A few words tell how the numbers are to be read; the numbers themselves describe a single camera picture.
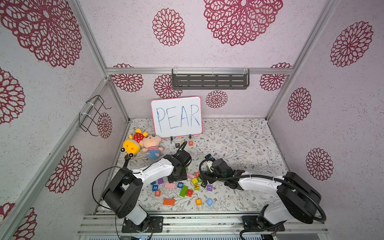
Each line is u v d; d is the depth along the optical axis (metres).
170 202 0.82
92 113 0.78
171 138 1.07
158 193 0.83
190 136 1.08
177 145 1.03
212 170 0.75
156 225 0.73
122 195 0.44
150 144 0.97
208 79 0.95
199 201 0.81
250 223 0.74
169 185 0.85
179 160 0.65
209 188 0.85
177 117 1.04
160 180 0.88
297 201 0.44
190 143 1.06
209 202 0.80
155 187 0.85
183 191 0.84
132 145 0.96
